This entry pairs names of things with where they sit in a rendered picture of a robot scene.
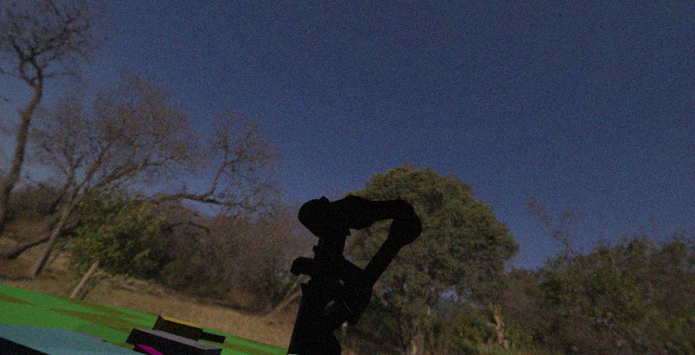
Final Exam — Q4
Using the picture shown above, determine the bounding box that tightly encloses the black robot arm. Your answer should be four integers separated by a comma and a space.
298, 195, 422, 332

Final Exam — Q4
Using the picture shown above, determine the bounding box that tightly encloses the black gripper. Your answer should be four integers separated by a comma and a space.
290, 241, 346, 332

